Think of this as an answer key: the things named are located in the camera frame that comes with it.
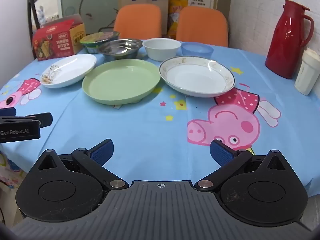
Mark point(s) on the white cup with lid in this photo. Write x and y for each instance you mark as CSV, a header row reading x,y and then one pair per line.
x,y
308,72

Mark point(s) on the white floral plate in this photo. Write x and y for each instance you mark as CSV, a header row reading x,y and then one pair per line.
x,y
68,71

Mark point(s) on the green plastic plate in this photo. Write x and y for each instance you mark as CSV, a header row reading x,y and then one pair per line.
x,y
121,82

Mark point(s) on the stainless steel bowl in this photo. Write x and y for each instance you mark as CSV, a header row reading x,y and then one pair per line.
x,y
121,49

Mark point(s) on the white gold-rimmed plate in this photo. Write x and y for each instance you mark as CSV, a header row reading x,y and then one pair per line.
x,y
197,76

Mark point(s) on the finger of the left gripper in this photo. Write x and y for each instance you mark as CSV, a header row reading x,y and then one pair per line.
x,y
45,119

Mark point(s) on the red thermos jug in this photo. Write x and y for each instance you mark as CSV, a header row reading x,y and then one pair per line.
x,y
293,32

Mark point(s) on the yellow snack bag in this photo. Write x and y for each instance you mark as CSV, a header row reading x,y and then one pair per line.
x,y
174,9

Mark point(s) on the right orange chair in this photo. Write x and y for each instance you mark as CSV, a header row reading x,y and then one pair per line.
x,y
202,25

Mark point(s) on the red cracker box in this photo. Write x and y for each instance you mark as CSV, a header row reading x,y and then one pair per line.
x,y
60,38

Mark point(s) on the brown paper bag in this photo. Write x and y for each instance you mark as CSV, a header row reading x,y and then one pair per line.
x,y
162,4

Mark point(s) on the blue cartoon tablecloth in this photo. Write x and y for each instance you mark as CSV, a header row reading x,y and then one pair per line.
x,y
151,137

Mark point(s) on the blue plastic bowl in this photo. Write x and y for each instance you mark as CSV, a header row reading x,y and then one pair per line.
x,y
196,49

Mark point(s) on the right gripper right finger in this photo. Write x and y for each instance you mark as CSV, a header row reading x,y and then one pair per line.
x,y
230,162

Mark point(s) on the left orange chair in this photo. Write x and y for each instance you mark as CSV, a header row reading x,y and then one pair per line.
x,y
139,21

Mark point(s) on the white ceramic bowl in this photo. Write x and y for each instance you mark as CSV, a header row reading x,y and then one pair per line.
x,y
161,49

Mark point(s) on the orange chair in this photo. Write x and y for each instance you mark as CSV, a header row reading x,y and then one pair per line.
x,y
139,21
202,25

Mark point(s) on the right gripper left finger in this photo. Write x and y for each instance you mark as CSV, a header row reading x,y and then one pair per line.
x,y
91,163

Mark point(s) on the green instant noodle bowl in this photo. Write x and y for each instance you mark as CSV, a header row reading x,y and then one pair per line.
x,y
93,41

